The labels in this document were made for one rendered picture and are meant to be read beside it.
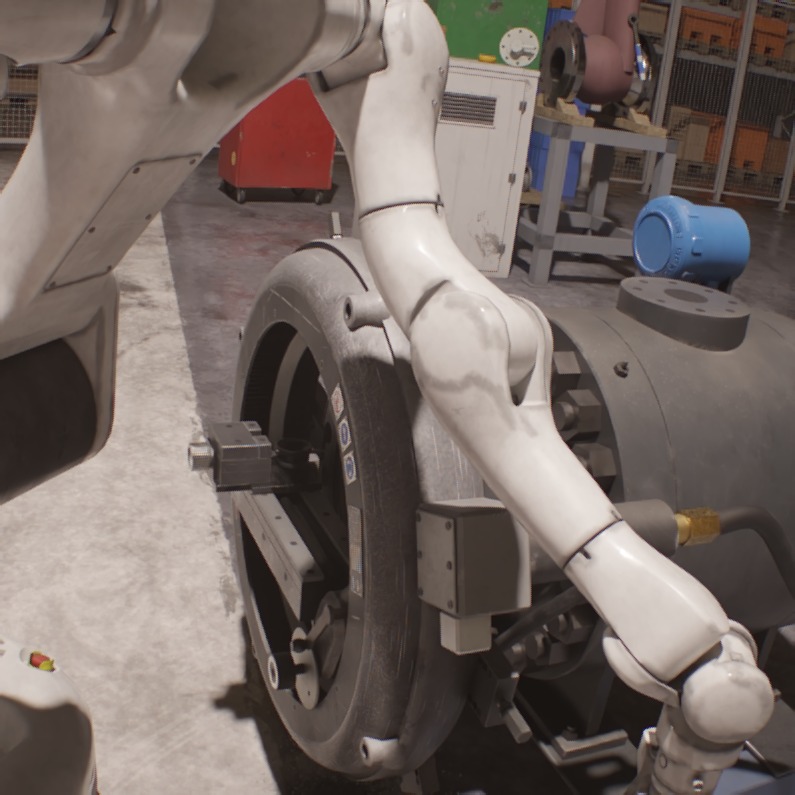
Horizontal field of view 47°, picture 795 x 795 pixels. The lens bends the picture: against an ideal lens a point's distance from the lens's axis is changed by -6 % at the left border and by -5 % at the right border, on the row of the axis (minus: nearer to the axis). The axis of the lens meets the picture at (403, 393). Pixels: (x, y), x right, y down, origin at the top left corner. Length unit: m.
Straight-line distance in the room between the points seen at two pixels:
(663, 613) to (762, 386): 0.80
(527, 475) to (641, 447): 0.56
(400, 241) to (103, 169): 0.26
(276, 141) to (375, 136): 5.74
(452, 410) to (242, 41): 0.33
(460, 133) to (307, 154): 1.80
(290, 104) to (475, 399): 5.87
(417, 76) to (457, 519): 0.41
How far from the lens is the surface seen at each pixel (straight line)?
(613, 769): 1.55
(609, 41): 5.58
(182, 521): 2.54
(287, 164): 6.62
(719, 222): 1.79
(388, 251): 0.80
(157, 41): 0.59
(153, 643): 2.10
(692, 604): 0.71
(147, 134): 0.67
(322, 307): 1.16
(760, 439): 1.43
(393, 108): 0.83
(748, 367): 1.49
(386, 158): 0.82
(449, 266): 0.79
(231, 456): 1.42
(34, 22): 0.52
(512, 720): 1.09
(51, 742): 1.35
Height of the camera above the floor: 1.26
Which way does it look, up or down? 21 degrees down
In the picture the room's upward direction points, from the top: 7 degrees clockwise
